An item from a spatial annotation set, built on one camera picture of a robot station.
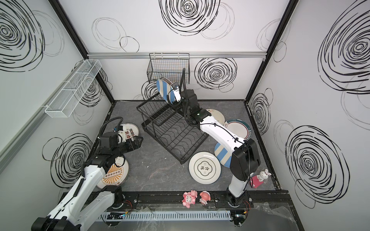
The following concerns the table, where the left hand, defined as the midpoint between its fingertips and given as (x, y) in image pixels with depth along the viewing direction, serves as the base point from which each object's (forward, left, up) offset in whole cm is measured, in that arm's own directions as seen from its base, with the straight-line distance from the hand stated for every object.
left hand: (138, 139), depth 81 cm
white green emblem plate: (-10, -39, -14) cm, 42 cm away
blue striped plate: (+24, -13, +18) cm, 33 cm away
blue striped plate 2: (-2, -51, -14) cm, 53 cm away
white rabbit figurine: (-15, -68, -6) cm, 70 cm away
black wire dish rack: (+18, -16, -13) cm, 27 cm away
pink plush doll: (-26, -30, -11) cm, 41 cm away
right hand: (+20, -21, +19) cm, 35 cm away
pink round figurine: (-25, -38, -12) cm, 47 cm away
